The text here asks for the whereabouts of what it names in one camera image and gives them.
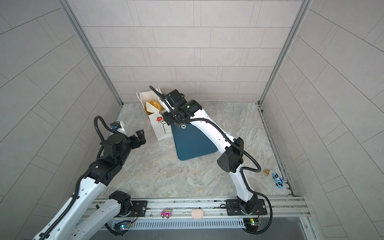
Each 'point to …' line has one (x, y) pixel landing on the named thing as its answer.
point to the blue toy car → (279, 180)
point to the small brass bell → (266, 172)
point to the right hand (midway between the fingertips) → (167, 116)
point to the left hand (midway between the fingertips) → (139, 130)
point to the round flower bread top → (156, 105)
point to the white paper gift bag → (161, 126)
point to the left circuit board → (122, 225)
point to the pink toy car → (166, 213)
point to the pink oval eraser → (197, 214)
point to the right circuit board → (251, 224)
